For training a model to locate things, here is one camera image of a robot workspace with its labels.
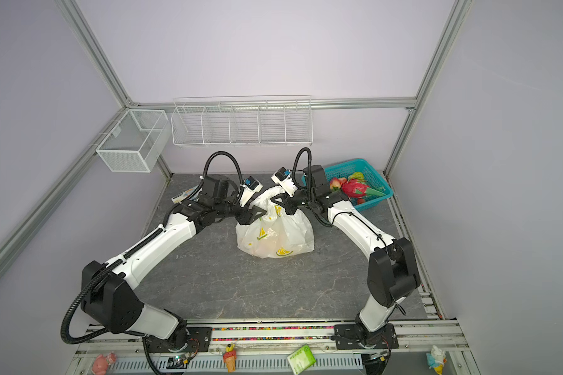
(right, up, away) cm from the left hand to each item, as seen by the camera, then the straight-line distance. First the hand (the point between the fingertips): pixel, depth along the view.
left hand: (260, 208), depth 79 cm
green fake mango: (+43, +14, +33) cm, 56 cm away
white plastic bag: (+5, -10, +9) cm, 14 cm away
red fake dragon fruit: (+41, +7, +26) cm, 49 cm away
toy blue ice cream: (+54, -44, -11) cm, 70 cm away
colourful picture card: (-37, +5, +26) cm, 46 cm away
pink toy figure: (-45, -45, -11) cm, 65 cm away
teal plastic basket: (+49, +12, +30) cm, 59 cm away
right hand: (+4, +3, +2) cm, 6 cm away
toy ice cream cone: (-8, -44, -10) cm, 46 cm away
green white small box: (+14, -44, -11) cm, 48 cm away
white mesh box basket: (-56, +27, +20) cm, 66 cm away
